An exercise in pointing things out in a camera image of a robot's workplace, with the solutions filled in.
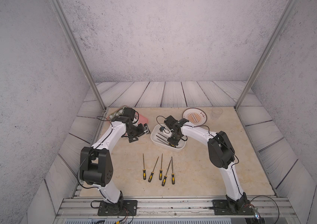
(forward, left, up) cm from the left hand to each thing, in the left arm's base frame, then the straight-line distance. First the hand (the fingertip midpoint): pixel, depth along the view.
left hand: (147, 134), depth 88 cm
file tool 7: (+5, -10, -13) cm, 17 cm away
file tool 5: (-20, -15, -14) cm, 29 cm away
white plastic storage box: (+3, -9, +1) cm, 10 cm away
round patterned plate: (+26, -37, -13) cm, 47 cm away
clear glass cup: (+26, -53, -8) cm, 59 cm away
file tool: (-17, +2, -14) cm, 22 cm away
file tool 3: (-18, -8, -14) cm, 24 cm away
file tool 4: (-22, -11, -13) cm, 27 cm away
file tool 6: (+6, -10, -10) cm, 15 cm away
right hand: (+2, -18, -10) cm, 20 cm away
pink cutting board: (+22, +6, -12) cm, 26 cm away
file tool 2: (-20, -3, -13) cm, 24 cm away
